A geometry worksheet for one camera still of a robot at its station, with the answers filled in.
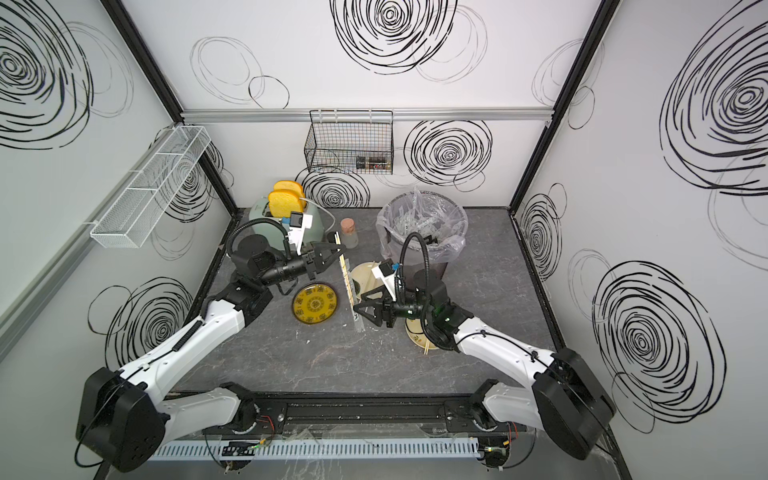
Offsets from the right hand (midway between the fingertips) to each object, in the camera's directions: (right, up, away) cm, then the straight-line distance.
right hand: (359, 306), depth 71 cm
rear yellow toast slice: (-25, +34, +25) cm, 49 cm away
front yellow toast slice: (-26, +28, +23) cm, 44 cm away
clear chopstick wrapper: (-1, +2, +1) cm, 2 cm away
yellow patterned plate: (-16, -4, +23) cm, 28 cm away
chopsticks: (-4, +12, -2) cm, 12 cm away
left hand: (-3, +14, -3) cm, 14 cm away
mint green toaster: (-36, +26, +28) cm, 52 cm away
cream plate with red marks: (+13, -3, -7) cm, 15 cm away
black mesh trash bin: (+23, +23, +20) cm, 38 cm away
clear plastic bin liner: (+5, +18, +17) cm, 25 cm away
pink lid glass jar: (-7, +17, +33) cm, 38 cm away
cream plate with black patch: (-1, +3, +26) cm, 26 cm away
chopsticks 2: (+18, -14, +11) cm, 25 cm away
